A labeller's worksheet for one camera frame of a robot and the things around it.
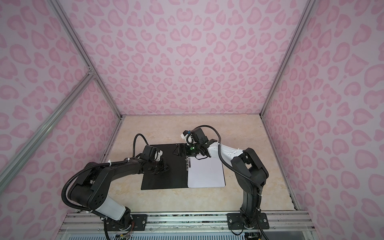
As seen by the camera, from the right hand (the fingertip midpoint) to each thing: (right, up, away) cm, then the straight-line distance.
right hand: (179, 151), depth 85 cm
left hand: (-5, -9, +6) cm, 12 cm away
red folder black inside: (-2, -15, +3) cm, 15 cm away
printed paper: (+16, -13, +5) cm, 21 cm away
